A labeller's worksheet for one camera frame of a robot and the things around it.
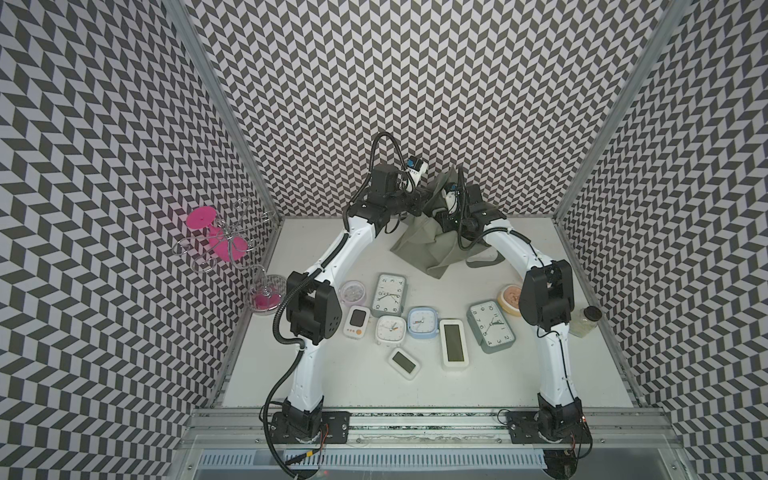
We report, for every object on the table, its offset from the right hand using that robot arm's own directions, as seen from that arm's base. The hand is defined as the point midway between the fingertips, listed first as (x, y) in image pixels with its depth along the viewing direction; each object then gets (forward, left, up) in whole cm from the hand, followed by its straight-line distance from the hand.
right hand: (445, 219), depth 99 cm
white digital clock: (-43, +15, -12) cm, 47 cm away
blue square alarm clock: (-32, +9, -11) cm, 35 cm away
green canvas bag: (-14, +8, +6) cm, 17 cm away
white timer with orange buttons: (-32, +28, -10) cm, 44 cm away
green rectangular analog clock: (-22, +19, -11) cm, 31 cm away
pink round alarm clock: (-22, +31, -10) cm, 39 cm away
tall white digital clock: (-39, 0, -11) cm, 40 cm away
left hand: (-5, +6, +16) cm, 18 cm away
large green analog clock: (-33, -11, -12) cm, 37 cm away
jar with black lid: (-34, -37, -7) cm, 50 cm away
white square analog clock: (-34, +18, -11) cm, 40 cm away
